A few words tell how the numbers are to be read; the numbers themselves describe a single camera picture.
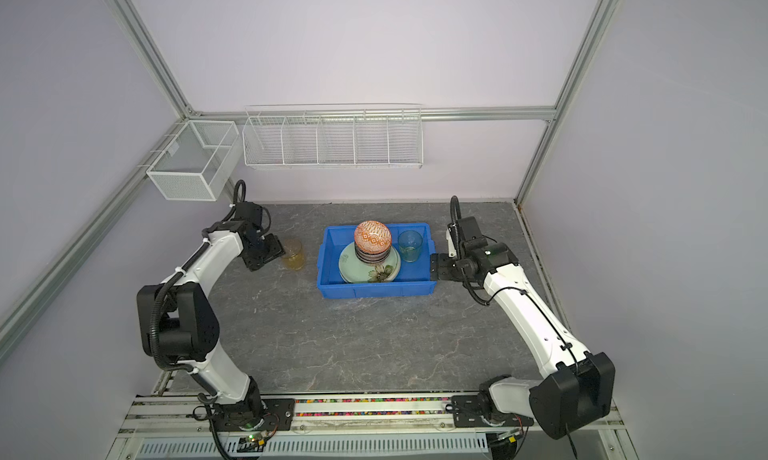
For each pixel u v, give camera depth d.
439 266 0.71
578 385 0.38
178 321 0.47
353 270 0.99
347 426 0.73
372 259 0.91
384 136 1.06
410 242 1.02
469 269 0.53
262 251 0.78
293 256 1.02
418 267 1.02
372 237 0.95
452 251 0.71
